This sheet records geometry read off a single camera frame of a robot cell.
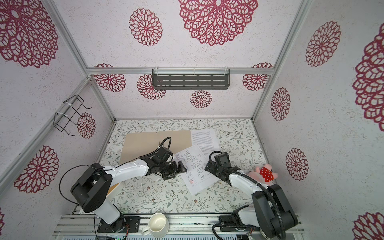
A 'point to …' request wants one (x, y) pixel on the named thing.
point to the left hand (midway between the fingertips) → (181, 175)
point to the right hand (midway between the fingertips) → (211, 166)
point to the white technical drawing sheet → (196, 178)
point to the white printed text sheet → (207, 140)
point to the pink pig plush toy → (264, 174)
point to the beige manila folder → (136, 145)
